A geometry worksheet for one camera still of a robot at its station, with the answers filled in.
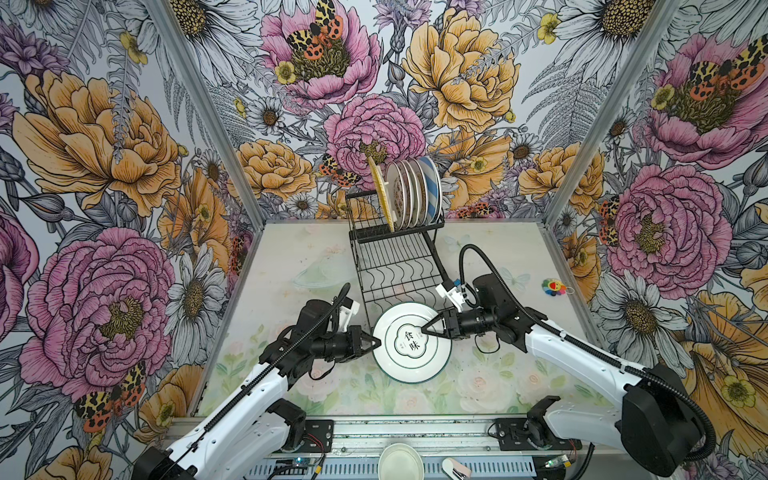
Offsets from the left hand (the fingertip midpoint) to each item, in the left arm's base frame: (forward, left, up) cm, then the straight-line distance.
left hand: (378, 352), depth 74 cm
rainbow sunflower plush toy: (+26, -58, -12) cm, 64 cm away
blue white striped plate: (+36, -15, +21) cm, 44 cm away
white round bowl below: (-21, -5, -14) cm, 25 cm away
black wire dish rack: (+35, -5, -11) cm, 37 cm away
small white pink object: (-23, -18, -11) cm, 31 cm away
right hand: (+2, -12, +2) cm, 13 cm away
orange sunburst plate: (+33, -7, +21) cm, 40 cm away
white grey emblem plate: (0, -7, 0) cm, 7 cm away
